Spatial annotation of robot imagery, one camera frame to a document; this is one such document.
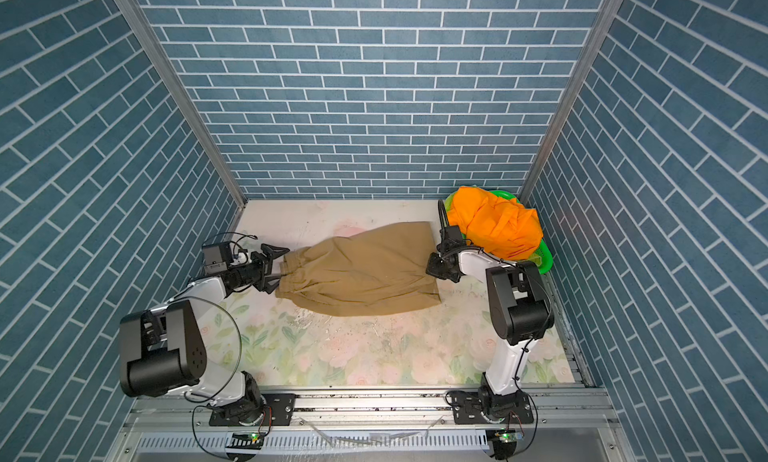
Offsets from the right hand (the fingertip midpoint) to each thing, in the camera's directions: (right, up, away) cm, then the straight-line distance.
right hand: (429, 266), depth 99 cm
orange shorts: (+23, +14, +3) cm, 27 cm away
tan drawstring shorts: (-18, 0, -5) cm, 19 cm away
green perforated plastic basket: (+36, +3, -3) cm, 37 cm away
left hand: (-44, +4, -11) cm, 45 cm away
